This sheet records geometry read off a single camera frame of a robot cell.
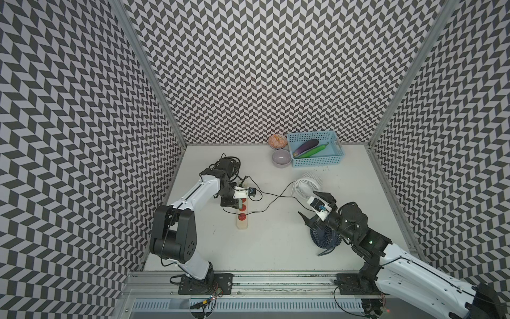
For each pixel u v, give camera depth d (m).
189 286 0.71
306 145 1.12
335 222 0.63
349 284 0.73
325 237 0.77
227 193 0.74
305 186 0.93
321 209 0.61
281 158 1.09
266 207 0.89
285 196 0.98
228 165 0.73
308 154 1.09
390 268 0.51
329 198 0.70
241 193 0.77
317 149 1.12
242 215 0.88
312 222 0.66
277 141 1.20
